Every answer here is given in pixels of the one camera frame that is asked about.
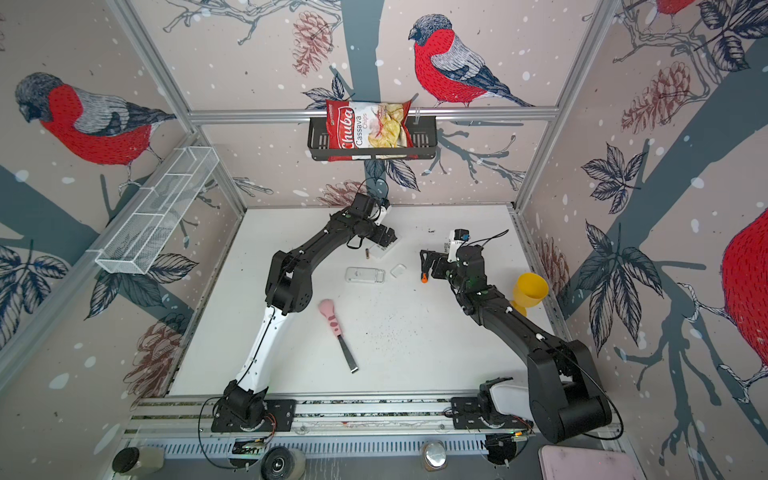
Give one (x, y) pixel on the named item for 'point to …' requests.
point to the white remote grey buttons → (354, 274)
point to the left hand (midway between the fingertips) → (385, 230)
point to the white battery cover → (398, 269)
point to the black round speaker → (277, 463)
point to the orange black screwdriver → (424, 278)
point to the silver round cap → (434, 453)
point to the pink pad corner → (584, 463)
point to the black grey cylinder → (141, 460)
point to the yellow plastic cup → (530, 289)
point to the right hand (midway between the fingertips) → (430, 257)
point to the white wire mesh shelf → (142, 233)
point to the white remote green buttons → (379, 251)
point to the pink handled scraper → (327, 307)
